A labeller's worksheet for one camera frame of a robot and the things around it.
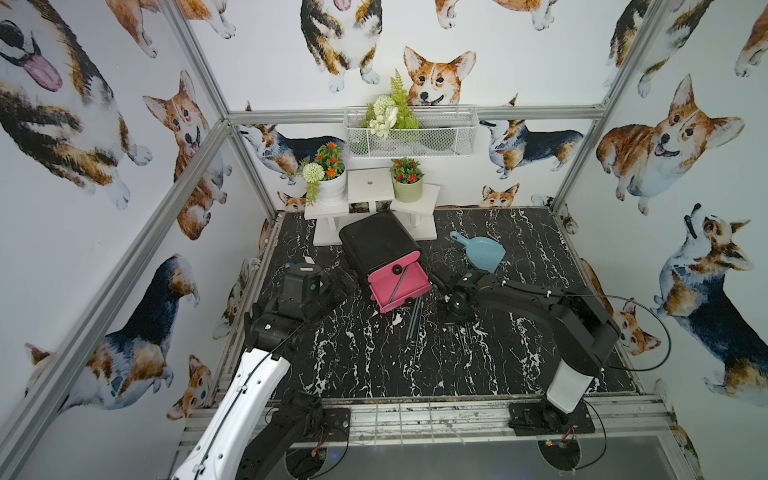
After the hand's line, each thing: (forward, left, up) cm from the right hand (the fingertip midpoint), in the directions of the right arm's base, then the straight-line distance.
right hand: (443, 320), depth 88 cm
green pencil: (+2, +8, -4) cm, 9 cm away
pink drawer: (+11, +13, +3) cm, 18 cm away
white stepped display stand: (+36, +22, +18) cm, 46 cm away
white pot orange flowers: (+36, +35, +25) cm, 57 cm away
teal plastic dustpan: (+27, -16, -4) cm, 32 cm away
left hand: (+3, +25, +21) cm, 32 cm away
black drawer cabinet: (+21, +19, +11) cm, 30 cm away
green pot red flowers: (+37, +10, +22) cm, 44 cm away
